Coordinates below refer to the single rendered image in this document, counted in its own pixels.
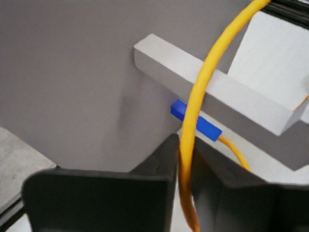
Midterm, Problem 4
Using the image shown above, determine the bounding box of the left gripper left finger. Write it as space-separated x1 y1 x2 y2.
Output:
20 133 181 232

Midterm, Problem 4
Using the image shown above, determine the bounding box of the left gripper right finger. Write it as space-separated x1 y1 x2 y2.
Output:
190 135 309 232

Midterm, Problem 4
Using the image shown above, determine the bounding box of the white cylinder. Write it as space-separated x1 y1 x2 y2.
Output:
300 73 309 94

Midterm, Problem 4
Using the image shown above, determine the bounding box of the yellow cable with blue plug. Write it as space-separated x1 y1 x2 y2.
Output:
178 0 271 232

